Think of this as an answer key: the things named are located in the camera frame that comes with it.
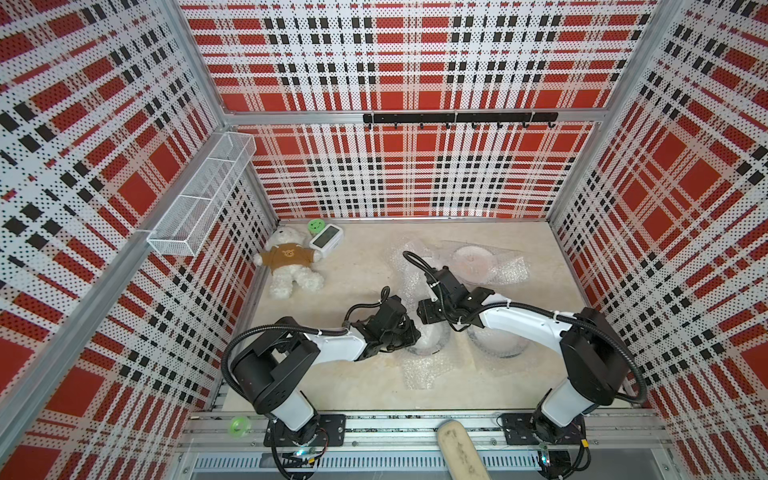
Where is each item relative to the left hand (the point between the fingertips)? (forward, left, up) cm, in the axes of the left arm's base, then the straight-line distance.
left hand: (424, 334), depth 88 cm
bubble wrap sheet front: (-11, 0, -1) cm, 11 cm away
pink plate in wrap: (+28, -19, -3) cm, 34 cm away
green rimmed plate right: (-3, -22, -1) cm, 22 cm away
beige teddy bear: (+25, +45, +3) cm, 52 cm away
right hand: (+6, -2, +5) cm, 7 cm away
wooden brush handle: (-29, -6, +2) cm, 30 cm away
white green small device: (+37, +35, +1) cm, 50 cm away
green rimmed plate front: (0, -2, -2) cm, 3 cm away
